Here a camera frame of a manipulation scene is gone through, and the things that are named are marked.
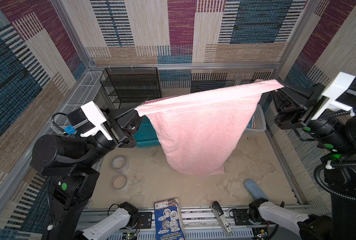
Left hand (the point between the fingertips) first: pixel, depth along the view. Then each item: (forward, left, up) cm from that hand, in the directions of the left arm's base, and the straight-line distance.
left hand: (143, 99), depth 33 cm
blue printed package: (-14, -2, -62) cm, 64 cm away
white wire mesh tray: (+44, +46, -33) cm, 71 cm away
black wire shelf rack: (+65, +29, -45) cm, 84 cm away
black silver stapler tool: (-14, -27, -60) cm, 68 cm away
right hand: (+3, -28, +2) cm, 28 cm away
